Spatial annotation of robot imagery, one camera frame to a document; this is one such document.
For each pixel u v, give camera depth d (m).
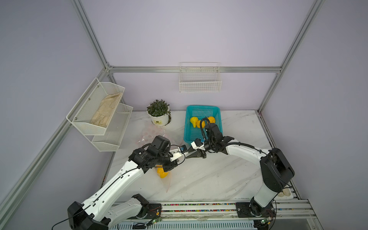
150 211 0.73
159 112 0.96
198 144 0.63
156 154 0.54
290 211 0.75
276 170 0.46
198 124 1.04
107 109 0.80
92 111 0.77
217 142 0.68
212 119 1.08
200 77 0.95
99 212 0.38
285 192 0.79
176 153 0.63
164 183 0.84
